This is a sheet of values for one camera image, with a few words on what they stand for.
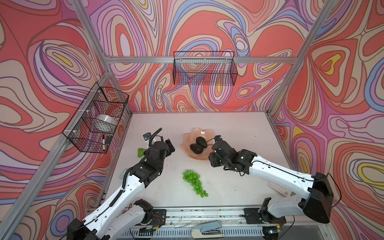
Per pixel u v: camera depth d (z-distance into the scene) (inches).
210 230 26.9
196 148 36.8
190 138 39.3
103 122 27.2
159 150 21.6
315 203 15.2
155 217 28.9
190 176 32.3
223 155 22.7
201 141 38.7
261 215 25.9
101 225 15.6
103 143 28.3
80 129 26.2
